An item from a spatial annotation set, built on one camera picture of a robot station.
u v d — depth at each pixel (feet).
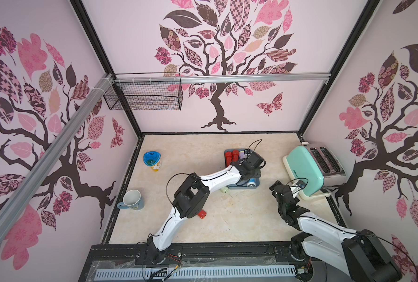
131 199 2.74
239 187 2.60
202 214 2.73
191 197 1.80
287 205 2.20
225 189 2.98
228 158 3.38
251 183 3.03
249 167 2.34
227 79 3.04
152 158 3.10
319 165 2.67
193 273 2.29
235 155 3.39
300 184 2.44
